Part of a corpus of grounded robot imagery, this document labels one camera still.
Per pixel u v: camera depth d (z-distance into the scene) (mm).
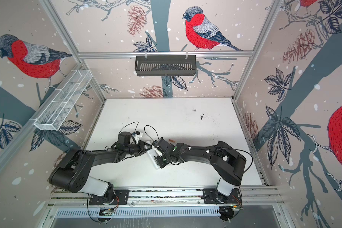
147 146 854
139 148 795
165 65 1067
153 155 841
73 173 443
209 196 728
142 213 698
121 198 730
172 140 943
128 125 745
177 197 747
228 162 464
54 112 728
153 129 761
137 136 861
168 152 654
